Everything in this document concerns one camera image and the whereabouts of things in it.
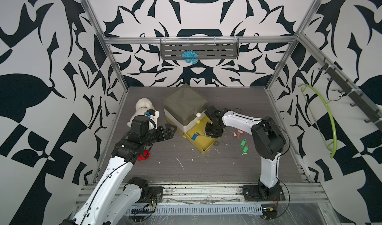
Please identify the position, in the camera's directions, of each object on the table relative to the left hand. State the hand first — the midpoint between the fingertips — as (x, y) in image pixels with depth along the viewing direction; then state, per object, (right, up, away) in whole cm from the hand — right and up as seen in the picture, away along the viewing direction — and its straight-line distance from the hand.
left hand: (168, 126), depth 74 cm
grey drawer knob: (+25, -12, +14) cm, 31 cm away
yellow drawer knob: (+15, 0, +15) cm, 21 cm away
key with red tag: (+31, 0, -12) cm, 34 cm away
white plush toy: (-20, +10, +23) cm, 32 cm away
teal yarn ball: (+10, +41, +17) cm, 45 cm away
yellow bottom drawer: (+16, -11, +20) cm, 27 cm away
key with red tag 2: (+38, -8, +22) cm, 44 cm away
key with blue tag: (+14, -9, +20) cm, 26 cm away
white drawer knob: (+15, +5, +9) cm, 18 cm away
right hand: (+21, -7, +20) cm, 30 cm away
